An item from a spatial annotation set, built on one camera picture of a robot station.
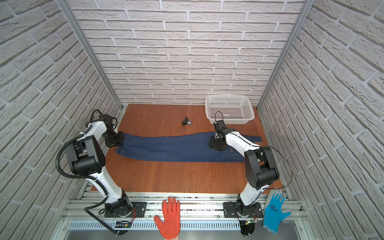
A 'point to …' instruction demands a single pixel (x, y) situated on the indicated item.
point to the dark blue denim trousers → (194, 147)
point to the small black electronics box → (122, 224)
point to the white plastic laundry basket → (234, 109)
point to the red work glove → (171, 227)
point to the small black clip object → (186, 122)
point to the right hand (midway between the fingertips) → (212, 145)
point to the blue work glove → (273, 212)
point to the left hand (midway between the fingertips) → (120, 141)
